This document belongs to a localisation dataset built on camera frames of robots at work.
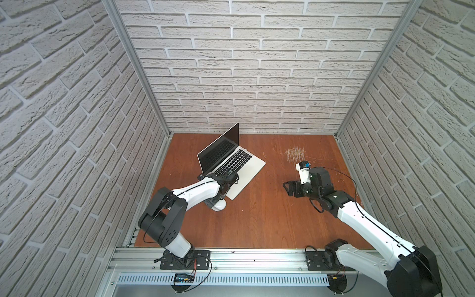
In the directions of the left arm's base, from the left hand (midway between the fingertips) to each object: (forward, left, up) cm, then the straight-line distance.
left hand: (218, 188), depth 91 cm
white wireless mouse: (-8, -1, -2) cm, 8 cm away
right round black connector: (-39, -49, -2) cm, 63 cm away
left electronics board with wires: (-36, +12, -6) cm, 39 cm away
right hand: (-3, -32, +11) cm, 34 cm away
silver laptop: (+25, -2, -2) cm, 25 cm away
